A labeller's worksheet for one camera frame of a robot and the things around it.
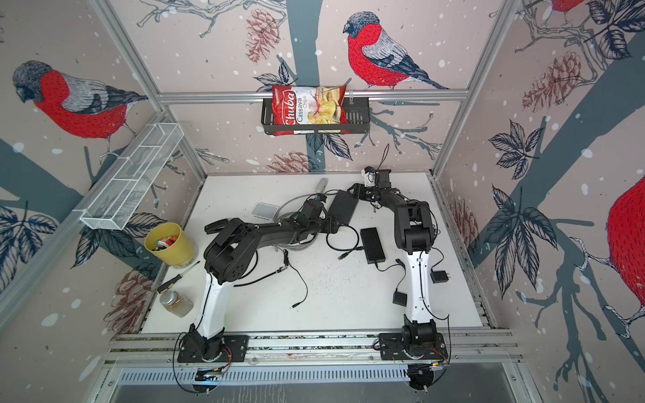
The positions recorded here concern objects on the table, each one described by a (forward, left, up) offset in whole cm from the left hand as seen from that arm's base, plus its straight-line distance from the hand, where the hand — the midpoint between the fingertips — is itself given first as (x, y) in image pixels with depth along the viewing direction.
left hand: (336, 221), depth 98 cm
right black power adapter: (-29, -21, -4) cm, 36 cm away
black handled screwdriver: (-23, +59, -4) cm, 64 cm away
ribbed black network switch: (-9, -14, -4) cm, 17 cm away
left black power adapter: (-16, +19, -4) cm, 25 cm away
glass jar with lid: (-32, +50, +3) cm, 59 cm away
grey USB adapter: (+22, +6, -2) cm, 23 cm away
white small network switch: (+9, +31, -4) cm, 33 cm away
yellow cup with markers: (-15, +56, +9) cm, 58 cm away
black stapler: (0, +49, -3) cm, 49 cm away
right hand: (+16, -7, -3) cm, 18 cm away
